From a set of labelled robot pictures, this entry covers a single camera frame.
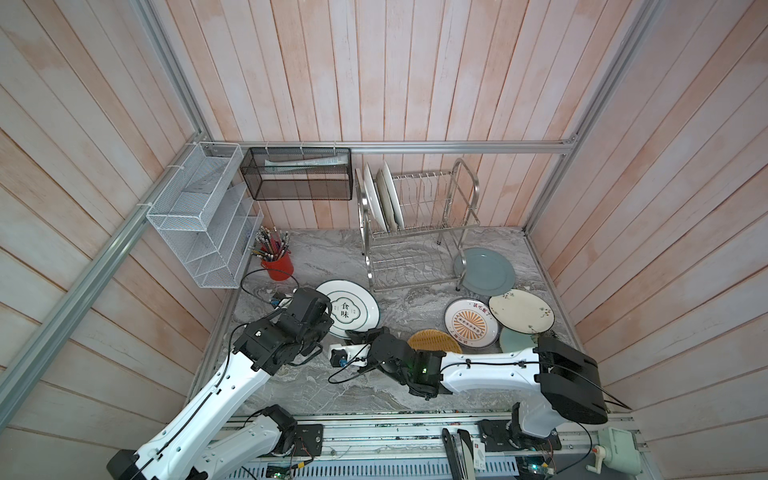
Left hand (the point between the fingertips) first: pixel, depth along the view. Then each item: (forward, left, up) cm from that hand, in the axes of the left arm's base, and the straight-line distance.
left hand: (328, 326), depth 72 cm
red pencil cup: (+29, +22, -14) cm, 39 cm away
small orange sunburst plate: (+11, -43, -20) cm, 48 cm away
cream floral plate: (+14, -59, -17) cm, 63 cm away
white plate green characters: (+8, -5, -5) cm, 11 cm away
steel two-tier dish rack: (+25, -21, +11) cm, 35 cm away
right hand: (+1, -5, -3) cm, 6 cm away
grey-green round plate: (+32, -53, -21) cm, 65 cm away
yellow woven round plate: (+5, -29, -19) cm, 35 cm away
